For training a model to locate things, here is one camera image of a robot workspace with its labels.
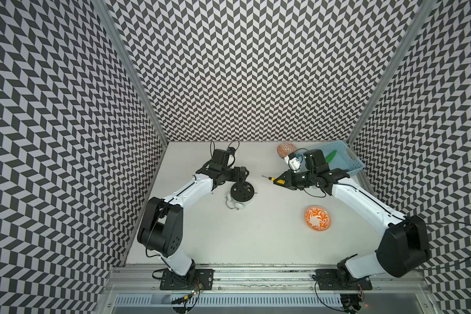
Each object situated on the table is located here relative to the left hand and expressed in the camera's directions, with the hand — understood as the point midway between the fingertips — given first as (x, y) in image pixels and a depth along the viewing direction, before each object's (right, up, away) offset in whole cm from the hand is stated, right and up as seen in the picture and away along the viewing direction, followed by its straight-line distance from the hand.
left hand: (238, 172), depth 90 cm
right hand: (+16, -5, -11) cm, 20 cm away
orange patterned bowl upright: (+36, -21, -2) cm, 42 cm away
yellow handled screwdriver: (+14, -2, -10) cm, 17 cm away
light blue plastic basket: (+57, +8, +21) cm, 61 cm away
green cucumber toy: (+51, +8, +18) cm, 55 cm away
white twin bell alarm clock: (+1, -10, +3) cm, 11 cm away
